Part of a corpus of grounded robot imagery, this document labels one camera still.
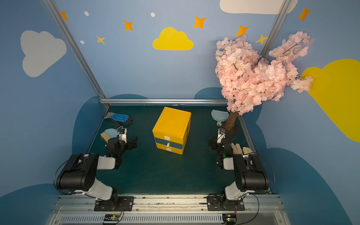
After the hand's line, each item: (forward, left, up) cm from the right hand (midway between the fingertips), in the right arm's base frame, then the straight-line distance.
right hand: (220, 135), depth 95 cm
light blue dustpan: (+24, -4, -7) cm, 25 cm away
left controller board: (-50, +62, -9) cm, 80 cm away
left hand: (-4, +62, +1) cm, 62 cm away
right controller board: (-46, -3, -10) cm, 47 cm away
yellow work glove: (-8, -18, -5) cm, 20 cm away
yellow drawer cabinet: (-8, +32, +14) cm, 36 cm away
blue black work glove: (+14, +79, -5) cm, 80 cm away
